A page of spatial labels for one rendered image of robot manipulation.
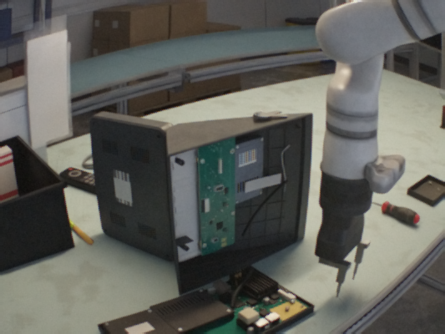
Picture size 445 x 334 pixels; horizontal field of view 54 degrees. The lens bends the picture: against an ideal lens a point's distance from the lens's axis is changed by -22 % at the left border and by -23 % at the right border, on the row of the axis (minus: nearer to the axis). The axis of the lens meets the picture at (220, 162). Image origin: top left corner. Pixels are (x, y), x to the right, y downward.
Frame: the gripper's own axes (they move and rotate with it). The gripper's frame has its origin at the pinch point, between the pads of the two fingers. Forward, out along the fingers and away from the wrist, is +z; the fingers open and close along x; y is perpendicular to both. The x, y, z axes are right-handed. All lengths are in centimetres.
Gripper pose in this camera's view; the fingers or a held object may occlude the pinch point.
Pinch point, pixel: (345, 287)
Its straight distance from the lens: 71.9
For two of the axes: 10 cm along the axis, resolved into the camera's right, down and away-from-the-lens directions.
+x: -6.3, 3.1, -7.1
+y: -7.8, -2.4, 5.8
